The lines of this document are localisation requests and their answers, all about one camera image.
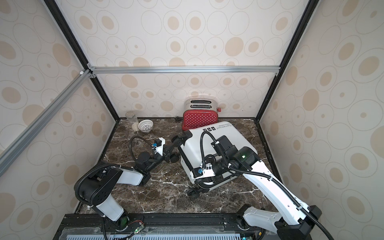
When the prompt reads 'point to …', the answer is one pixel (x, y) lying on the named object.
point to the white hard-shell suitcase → (195, 142)
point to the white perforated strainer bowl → (145, 125)
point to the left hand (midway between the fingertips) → (178, 144)
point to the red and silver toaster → (200, 113)
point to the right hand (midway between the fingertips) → (204, 170)
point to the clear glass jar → (133, 119)
